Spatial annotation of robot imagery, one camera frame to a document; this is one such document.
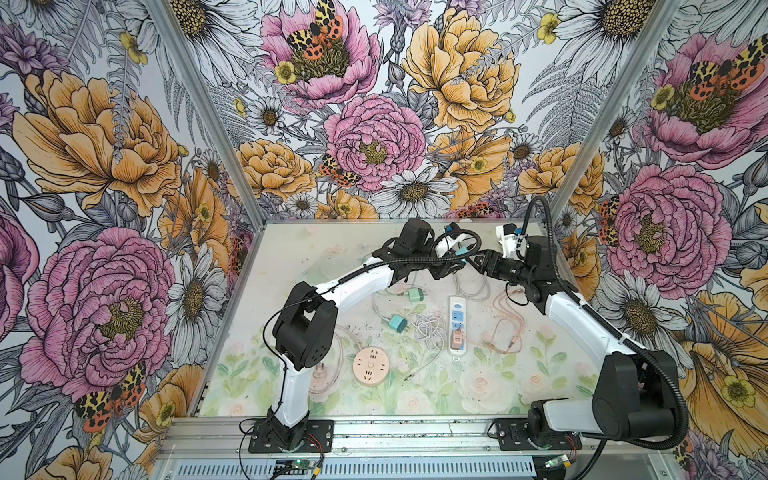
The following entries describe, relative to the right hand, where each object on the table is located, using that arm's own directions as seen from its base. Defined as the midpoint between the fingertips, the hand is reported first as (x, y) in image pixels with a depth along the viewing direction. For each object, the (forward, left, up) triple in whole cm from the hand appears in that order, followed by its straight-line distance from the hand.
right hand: (470, 265), depth 83 cm
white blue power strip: (-9, +2, -18) cm, 20 cm away
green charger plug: (+2, +14, -19) cm, 24 cm away
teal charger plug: (-8, +20, -18) cm, 28 cm away
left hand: (+2, +3, -1) cm, 4 cm away
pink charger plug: (-15, +4, -13) cm, 21 cm away
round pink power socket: (-20, +28, -18) cm, 39 cm away
